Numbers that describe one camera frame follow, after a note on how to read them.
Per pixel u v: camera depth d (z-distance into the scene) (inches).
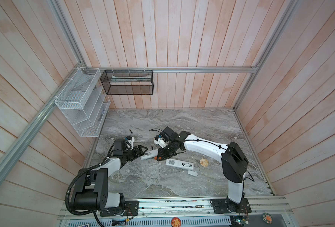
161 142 31.1
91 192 16.9
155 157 31.8
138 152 31.6
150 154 36.3
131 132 41.8
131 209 28.9
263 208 29.4
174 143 24.9
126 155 30.0
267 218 27.6
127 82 41.0
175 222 27.5
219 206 28.9
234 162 18.9
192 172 33.7
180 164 34.7
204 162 35.4
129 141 33.2
